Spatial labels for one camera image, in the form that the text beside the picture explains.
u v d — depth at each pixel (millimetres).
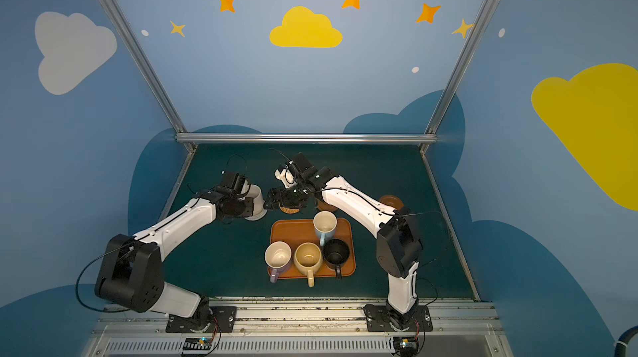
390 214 492
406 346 733
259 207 907
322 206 1009
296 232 949
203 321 670
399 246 476
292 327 733
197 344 731
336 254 861
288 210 982
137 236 465
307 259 858
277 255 858
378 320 733
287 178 733
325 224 908
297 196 702
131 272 431
